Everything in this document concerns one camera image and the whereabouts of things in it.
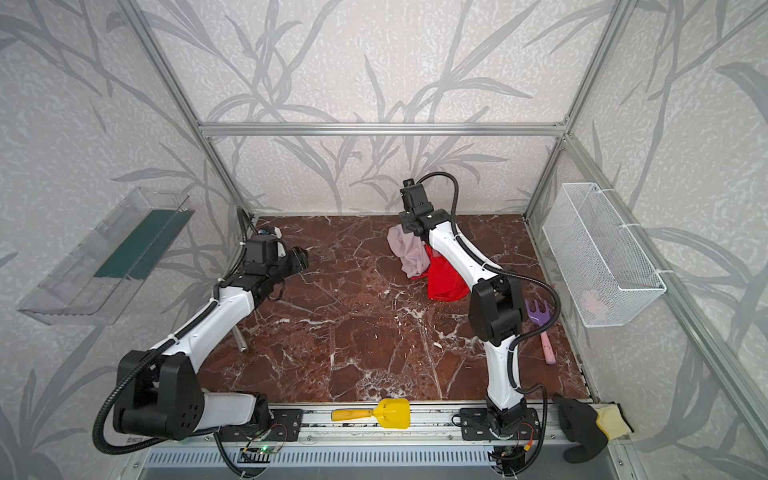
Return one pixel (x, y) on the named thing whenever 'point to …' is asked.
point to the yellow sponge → (611, 419)
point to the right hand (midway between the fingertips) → (416, 205)
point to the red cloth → (443, 283)
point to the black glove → (579, 423)
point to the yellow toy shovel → (392, 413)
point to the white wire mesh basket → (606, 272)
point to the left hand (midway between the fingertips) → (305, 245)
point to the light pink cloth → (410, 249)
